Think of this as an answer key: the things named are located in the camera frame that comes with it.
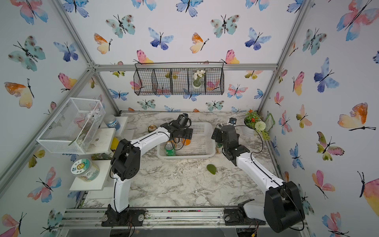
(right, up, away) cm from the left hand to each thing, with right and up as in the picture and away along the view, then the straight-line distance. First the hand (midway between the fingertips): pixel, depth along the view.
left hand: (188, 130), depth 96 cm
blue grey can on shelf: (-43, +5, -12) cm, 45 cm away
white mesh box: (-55, +3, -22) cm, 59 cm away
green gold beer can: (-24, +1, 0) cm, 24 cm away
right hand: (+21, +1, -12) cm, 24 cm away
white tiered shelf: (-42, -10, -23) cm, 49 cm away
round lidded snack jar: (-44, -16, -31) cm, 56 cm away
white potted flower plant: (+42, +3, -3) cm, 42 cm away
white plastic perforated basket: (+9, -10, +5) cm, 14 cm away
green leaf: (+14, -23, -7) cm, 28 cm away
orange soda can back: (-1, -8, +2) cm, 8 cm away
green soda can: (-11, -11, -10) cm, 18 cm away
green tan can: (+19, -10, -5) cm, 22 cm away
